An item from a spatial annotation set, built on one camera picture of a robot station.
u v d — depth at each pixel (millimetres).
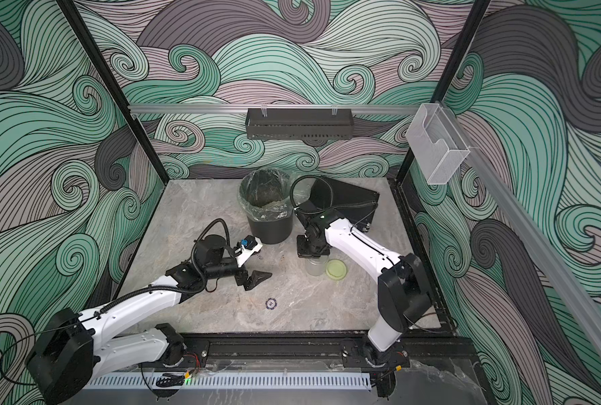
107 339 446
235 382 761
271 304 833
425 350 749
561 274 487
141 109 954
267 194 1005
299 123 1066
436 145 791
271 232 952
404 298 439
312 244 703
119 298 477
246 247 669
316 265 815
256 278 684
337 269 905
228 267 681
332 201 761
